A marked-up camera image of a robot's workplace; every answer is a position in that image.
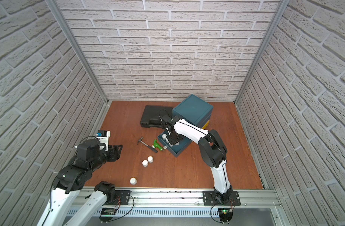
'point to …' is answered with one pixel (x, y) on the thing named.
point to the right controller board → (225, 214)
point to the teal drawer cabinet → (194, 110)
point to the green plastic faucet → (156, 145)
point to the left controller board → (107, 214)
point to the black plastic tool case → (152, 114)
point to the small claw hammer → (148, 146)
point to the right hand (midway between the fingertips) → (178, 140)
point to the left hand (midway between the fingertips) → (119, 143)
